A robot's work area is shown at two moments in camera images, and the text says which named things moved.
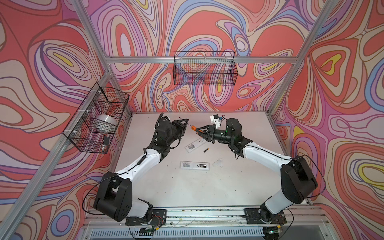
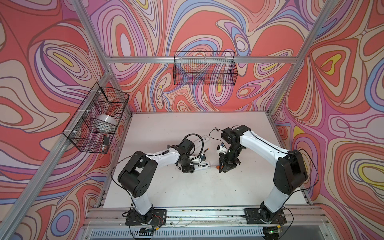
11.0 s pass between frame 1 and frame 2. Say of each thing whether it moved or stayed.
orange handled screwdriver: moved
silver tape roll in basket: stayed
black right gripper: moved
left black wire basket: stayed
